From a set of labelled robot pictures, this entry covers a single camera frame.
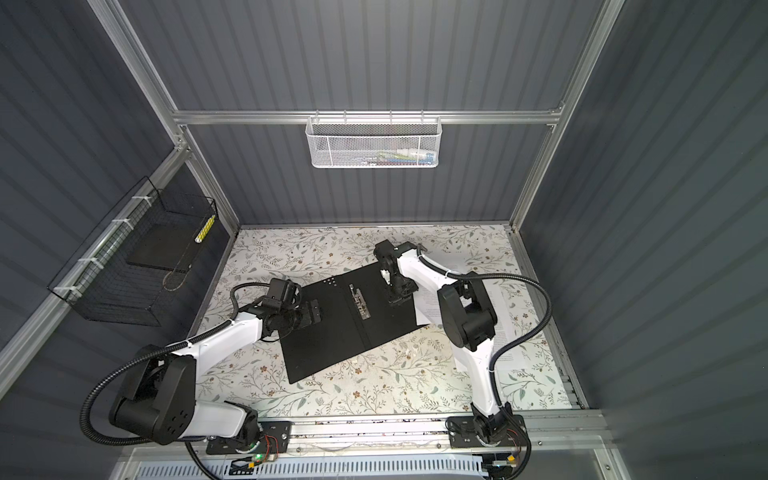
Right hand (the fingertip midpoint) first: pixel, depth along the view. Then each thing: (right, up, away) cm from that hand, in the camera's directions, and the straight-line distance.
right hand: (402, 302), depth 95 cm
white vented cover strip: (+11, -36, -25) cm, 45 cm away
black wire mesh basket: (-66, +13, -23) cm, 72 cm away
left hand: (-28, -4, -5) cm, 29 cm away
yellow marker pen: (-55, +20, -15) cm, 61 cm away
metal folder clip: (-14, 0, +2) cm, 14 cm away
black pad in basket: (-62, +18, -19) cm, 67 cm away
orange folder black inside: (-15, -5, +1) cm, 16 cm away
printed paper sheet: (+9, -2, +3) cm, 9 cm away
